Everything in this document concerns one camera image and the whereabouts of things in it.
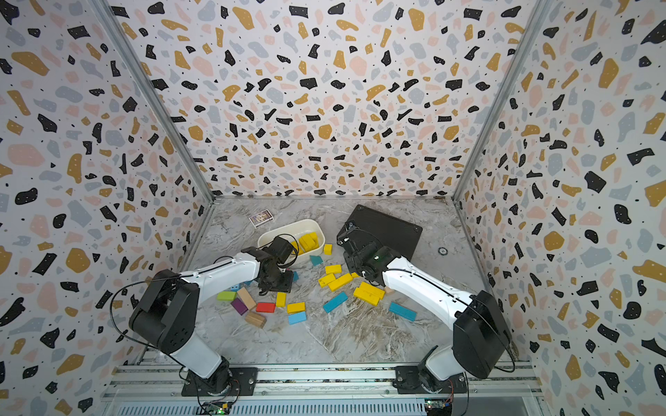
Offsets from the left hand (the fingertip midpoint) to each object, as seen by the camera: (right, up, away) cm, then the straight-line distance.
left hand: (289, 285), depth 90 cm
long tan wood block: (-15, -4, 0) cm, 15 cm away
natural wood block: (-9, -9, -7) cm, 15 cm away
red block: (-8, -7, -1) cm, 11 cm away
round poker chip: (+58, +11, +13) cm, 61 cm away
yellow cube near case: (+13, +11, +10) cm, 20 cm away
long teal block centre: (+16, -6, 0) cm, 17 cm away
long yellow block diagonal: (+18, 0, +4) cm, 18 cm away
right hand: (+24, +12, -6) cm, 28 cm away
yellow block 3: (+12, +1, +4) cm, 13 cm away
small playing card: (-17, +24, +22) cm, 37 cm away
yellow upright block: (-3, -5, -1) cm, 5 cm away
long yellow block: (+5, +14, +10) cm, 18 cm away
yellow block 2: (+15, +4, +8) cm, 17 cm away
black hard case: (+39, +18, +19) cm, 47 cm away
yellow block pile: (+28, -3, 0) cm, 28 cm away
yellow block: (+3, -7, -2) cm, 8 cm away
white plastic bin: (-2, +18, +16) cm, 24 cm away
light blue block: (+4, -9, -5) cm, 11 cm away
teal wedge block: (+8, +7, +10) cm, 15 cm away
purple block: (-16, -6, -3) cm, 18 cm away
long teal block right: (+39, -8, -3) cm, 40 cm away
